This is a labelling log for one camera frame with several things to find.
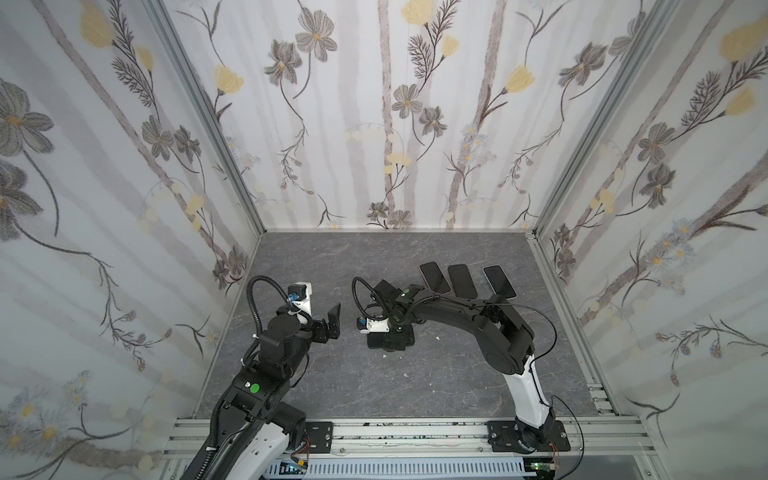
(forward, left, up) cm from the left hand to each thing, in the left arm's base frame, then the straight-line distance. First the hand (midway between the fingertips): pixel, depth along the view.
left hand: (318, 296), depth 72 cm
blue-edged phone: (+21, -46, -26) cm, 57 cm away
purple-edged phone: (+25, -36, -28) cm, 52 cm away
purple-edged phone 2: (+20, -60, -25) cm, 68 cm away
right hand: (+3, -16, -22) cm, 27 cm away
